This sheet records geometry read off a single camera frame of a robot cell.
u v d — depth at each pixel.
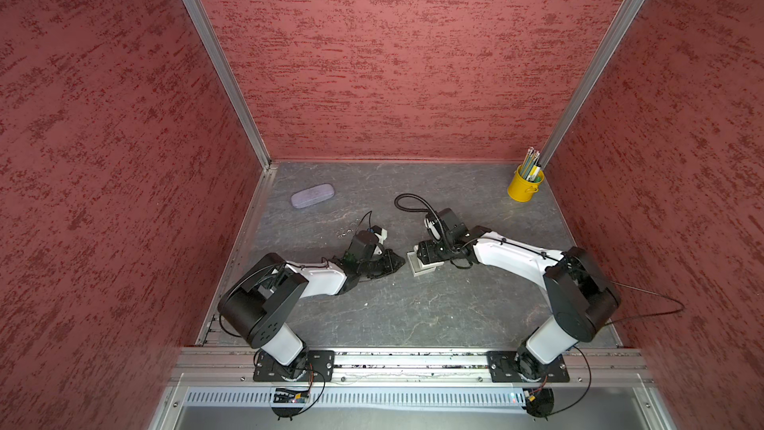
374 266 0.77
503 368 0.74
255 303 0.45
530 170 1.03
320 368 0.74
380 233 0.85
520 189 1.04
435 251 0.81
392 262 0.79
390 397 0.77
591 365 0.77
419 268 0.88
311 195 1.06
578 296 0.46
